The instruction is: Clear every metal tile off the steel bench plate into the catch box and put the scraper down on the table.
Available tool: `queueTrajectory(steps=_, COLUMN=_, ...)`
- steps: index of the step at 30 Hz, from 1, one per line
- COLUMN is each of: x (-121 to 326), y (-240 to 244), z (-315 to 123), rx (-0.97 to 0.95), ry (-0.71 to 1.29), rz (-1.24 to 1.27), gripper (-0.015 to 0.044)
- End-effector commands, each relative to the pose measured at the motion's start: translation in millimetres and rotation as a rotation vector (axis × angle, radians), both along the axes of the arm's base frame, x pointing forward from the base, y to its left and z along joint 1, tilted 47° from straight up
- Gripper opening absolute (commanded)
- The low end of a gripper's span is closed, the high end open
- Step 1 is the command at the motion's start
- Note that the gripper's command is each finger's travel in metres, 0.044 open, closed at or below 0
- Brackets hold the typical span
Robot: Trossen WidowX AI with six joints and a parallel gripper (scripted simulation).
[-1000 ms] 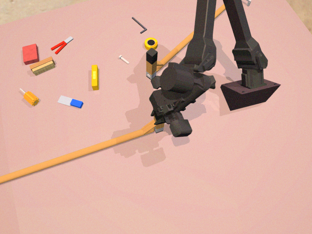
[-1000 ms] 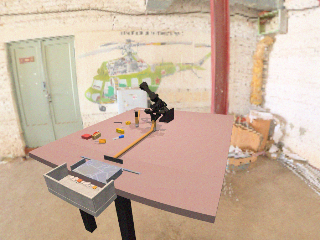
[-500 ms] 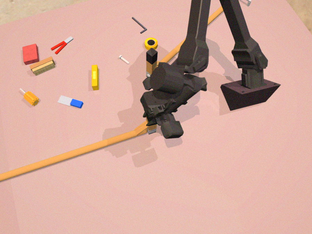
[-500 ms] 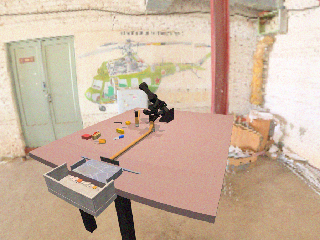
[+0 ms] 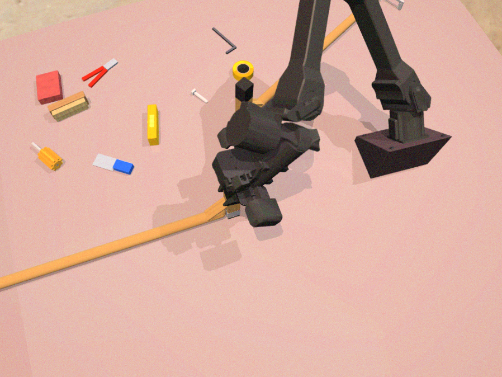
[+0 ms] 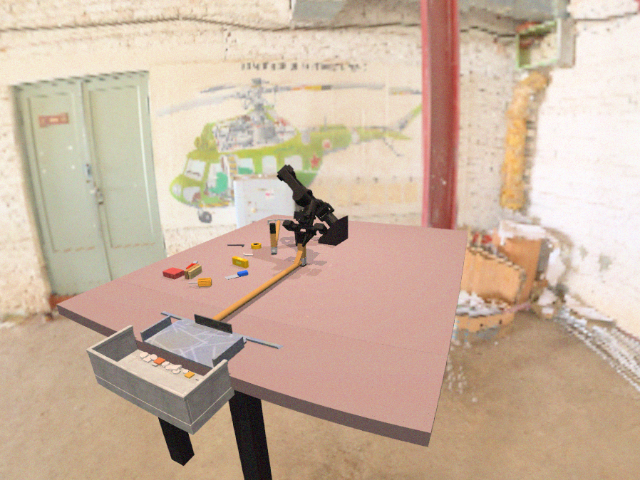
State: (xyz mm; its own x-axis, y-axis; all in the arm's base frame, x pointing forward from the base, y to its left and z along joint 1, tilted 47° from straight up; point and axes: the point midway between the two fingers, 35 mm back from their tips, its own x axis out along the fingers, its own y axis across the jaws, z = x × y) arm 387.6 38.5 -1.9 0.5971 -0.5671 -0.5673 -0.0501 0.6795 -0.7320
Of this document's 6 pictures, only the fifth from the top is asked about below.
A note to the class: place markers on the tan scrub brush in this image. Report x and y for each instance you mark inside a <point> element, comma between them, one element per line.
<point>69,106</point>

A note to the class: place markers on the yellow rectangular block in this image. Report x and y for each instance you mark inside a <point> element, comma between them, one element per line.
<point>153,125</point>

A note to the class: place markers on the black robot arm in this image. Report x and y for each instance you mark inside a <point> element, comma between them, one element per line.
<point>300,96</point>

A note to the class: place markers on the yellow ring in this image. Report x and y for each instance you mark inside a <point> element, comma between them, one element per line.
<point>243,69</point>

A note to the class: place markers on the red rectangular block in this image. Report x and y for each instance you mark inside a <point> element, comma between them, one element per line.
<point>49,87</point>

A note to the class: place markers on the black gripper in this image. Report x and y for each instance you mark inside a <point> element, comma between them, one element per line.
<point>261,211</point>

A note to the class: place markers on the yellow screwdriver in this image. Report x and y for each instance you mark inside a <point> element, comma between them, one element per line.
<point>50,158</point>

